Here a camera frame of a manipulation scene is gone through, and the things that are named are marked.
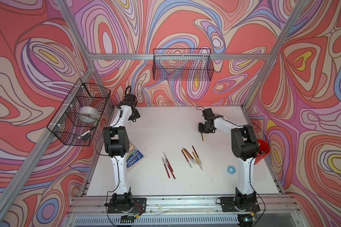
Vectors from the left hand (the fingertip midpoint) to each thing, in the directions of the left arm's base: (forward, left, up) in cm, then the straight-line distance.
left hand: (132, 117), depth 102 cm
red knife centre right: (-26, -45, -8) cm, 53 cm away
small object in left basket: (-27, +16, +16) cm, 35 cm away
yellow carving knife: (-11, -51, -9) cm, 53 cm away
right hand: (-8, -51, -9) cm, 52 cm away
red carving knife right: (-35, -28, -9) cm, 45 cm away
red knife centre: (-24, -40, -9) cm, 48 cm away
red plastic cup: (-28, -81, +4) cm, 86 cm away
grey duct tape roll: (-18, +15, +23) cm, 33 cm away
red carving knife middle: (-27, -25, -9) cm, 37 cm away
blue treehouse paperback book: (-28, -5, -6) cm, 29 cm away
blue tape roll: (-36, -65, -8) cm, 75 cm away
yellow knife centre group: (-26, -40, -9) cm, 48 cm away
